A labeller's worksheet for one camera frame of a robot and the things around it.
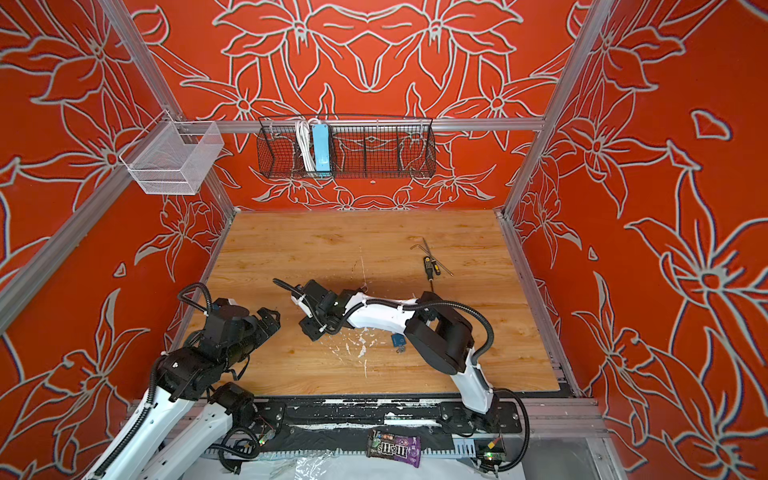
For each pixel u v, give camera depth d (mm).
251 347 649
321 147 895
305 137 880
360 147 974
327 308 666
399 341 853
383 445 683
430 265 1014
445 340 495
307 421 732
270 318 710
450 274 1005
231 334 552
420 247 1074
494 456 683
